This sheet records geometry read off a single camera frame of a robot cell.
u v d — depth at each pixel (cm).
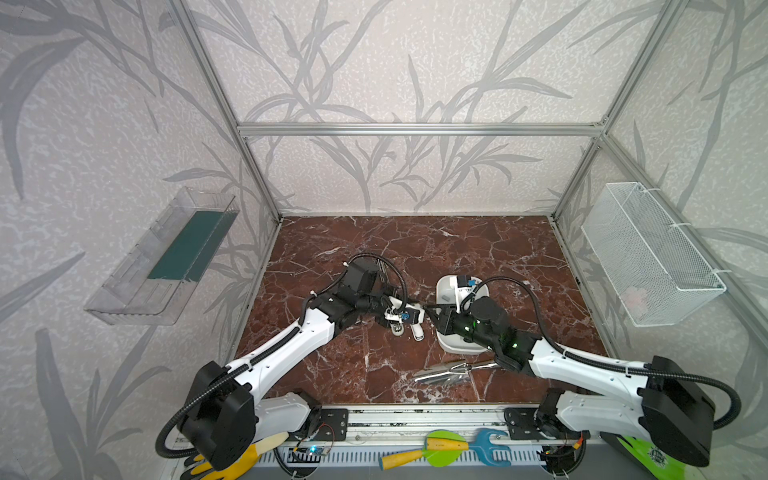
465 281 70
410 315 62
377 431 73
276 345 47
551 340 55
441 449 69
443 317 67
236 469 66
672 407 41
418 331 87
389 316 66
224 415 39
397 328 89
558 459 74
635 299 72
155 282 64
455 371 81
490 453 68
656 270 63
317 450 70
